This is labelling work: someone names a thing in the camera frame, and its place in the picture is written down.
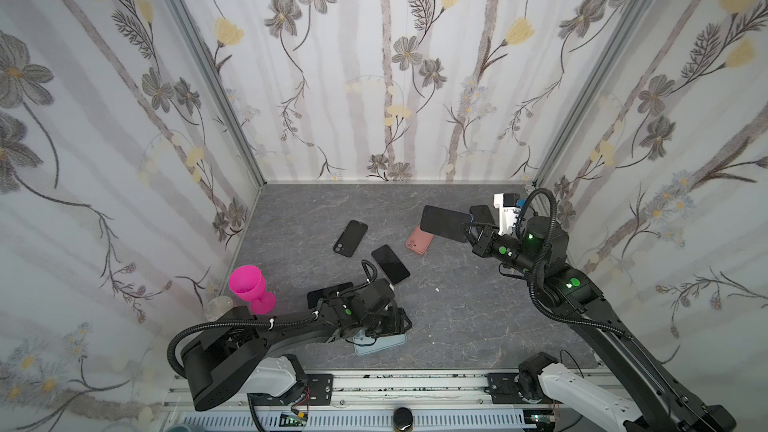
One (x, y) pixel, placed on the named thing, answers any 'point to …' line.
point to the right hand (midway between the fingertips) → (461, 221)
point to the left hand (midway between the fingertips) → (402, 322)
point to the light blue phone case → (382, 343)
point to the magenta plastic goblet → (249, 283)
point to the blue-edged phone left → (314, 297)
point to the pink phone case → (419, 241)
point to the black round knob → (403, 418)
